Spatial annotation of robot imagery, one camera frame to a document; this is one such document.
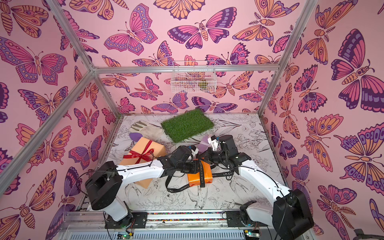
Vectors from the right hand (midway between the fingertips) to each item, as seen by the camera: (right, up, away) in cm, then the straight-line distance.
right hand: (198, 155), depth 77 cm
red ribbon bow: (-29, -1, +5) cm, 29 cm away
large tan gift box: (-31, +1, +8) cm, 32 cm away
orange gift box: (-2, -13, +2) cm, 13 cm away
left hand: (+4, -8, +3) cm, 9 cm away
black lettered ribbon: (+2, -12, +2) cm, 12 cm away
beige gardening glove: (-37, +12, +32) cm, 51 cm away
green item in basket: (+3, +41, +15) cm, 44 cm away
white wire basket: (-2, +47, +17) cm, 50 cm away
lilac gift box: (+3, +4, +16) cm, 17 cm away
